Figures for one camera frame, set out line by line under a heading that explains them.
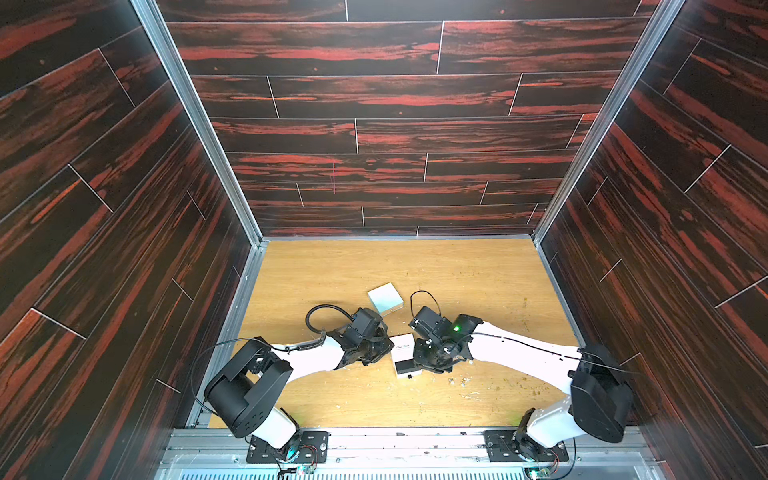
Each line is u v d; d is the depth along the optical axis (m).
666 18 0.66
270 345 0.50
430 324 0.64
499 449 0.73
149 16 0.66
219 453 0.73
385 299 0.99
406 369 0.82
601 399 0.41
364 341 0.73
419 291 0.74
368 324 0.70
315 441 0.75
